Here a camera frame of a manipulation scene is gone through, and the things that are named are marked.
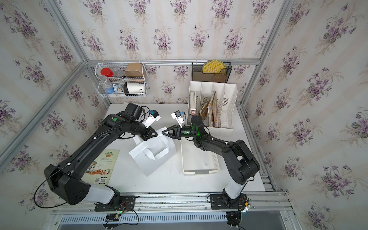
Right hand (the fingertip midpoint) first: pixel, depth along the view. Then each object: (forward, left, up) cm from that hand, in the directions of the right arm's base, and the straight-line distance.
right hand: (165, 133), depth 75 cm
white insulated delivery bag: (-13, +5, +1) cm, 14 cm away
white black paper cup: (+32, +24, +5) cm, 40 cm away
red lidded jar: (+38, +41, +13) cm, 57 cm away
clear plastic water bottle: (+31, +40, +6) cm, 51 cm away
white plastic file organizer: (+36, -40, -5) cm, 54 cm away
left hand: (-2, +3, 0) cm, 4 cm away
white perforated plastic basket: (-6, -18, -23) cm, 29 cm away
